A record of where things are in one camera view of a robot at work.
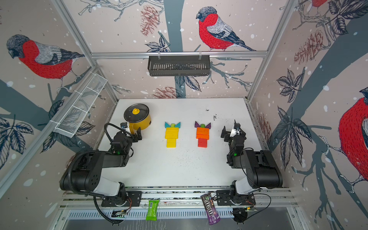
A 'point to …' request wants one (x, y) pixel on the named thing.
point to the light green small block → (173, 125)
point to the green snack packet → (152, 212)
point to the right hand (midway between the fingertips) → (233, 126)
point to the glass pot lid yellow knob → (136, 112)
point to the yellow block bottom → (171, 136)
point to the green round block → (202, 125)
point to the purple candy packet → (213, 216)
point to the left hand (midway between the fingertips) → (134, 125)
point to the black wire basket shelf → (169, 65)
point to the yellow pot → (143, 124)
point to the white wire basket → (70, 121)
